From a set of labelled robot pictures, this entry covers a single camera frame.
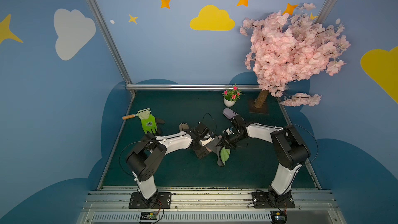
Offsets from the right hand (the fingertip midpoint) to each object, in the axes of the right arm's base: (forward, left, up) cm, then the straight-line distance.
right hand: (218, 145), depth 90 cm
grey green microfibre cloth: (-7, -1, +5) cm, 9 cm away
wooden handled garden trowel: (+21, +54, -2) cm, 58 cm away
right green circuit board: (-33, -29, -7) cm, 44 cm away
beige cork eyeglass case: (+13, +23, -2) cm, 27 cm away
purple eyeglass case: (+26, -8, -2) cm, 27 cm away
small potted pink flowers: (+33, -8, +8) cm, 35 cm away
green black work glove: (+13, +45, -2) cm, 47 cm away
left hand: (0, +11, -2) cm, 11 cm away
